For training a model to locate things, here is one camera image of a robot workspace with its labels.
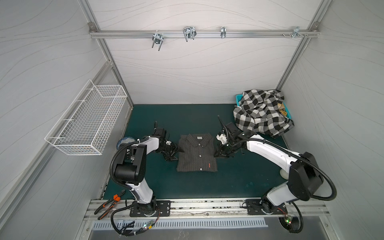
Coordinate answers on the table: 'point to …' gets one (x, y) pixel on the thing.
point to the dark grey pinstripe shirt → (198, 156)
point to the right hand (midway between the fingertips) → (216, 152)
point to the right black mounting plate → (255, 207)
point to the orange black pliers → (116, 198)
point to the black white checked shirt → (258, 111)
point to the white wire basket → (81, 129)
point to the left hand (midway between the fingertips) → (183, 151)
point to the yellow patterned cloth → (282, 108)
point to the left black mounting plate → (163, 209)
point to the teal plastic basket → (239, 97)
